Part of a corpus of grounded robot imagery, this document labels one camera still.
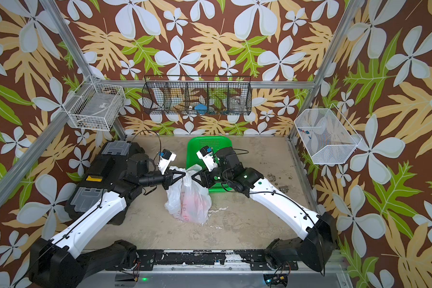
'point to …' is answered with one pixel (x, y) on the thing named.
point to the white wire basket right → (328, 137)
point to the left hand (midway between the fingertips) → (185, 171)
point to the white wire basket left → (96, 105)
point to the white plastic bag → (187, 200)
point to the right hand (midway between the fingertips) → (194, 174)
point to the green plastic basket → (195, 143)
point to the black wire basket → (207, 95)
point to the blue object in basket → (201, 108)
